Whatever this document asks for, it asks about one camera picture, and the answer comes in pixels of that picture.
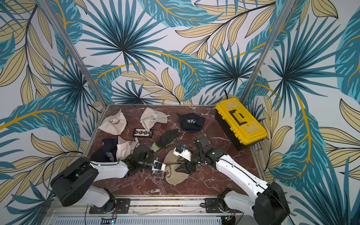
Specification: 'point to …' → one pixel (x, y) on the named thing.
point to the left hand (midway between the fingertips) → (169, 168)
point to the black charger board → (142, 132)
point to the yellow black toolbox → (241, 125)
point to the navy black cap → (107, 152)
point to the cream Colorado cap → (124, 148)
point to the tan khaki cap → (172, 176)
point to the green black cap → (164, 139)
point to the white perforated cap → (149, 117)
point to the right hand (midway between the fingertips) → (178, 163)
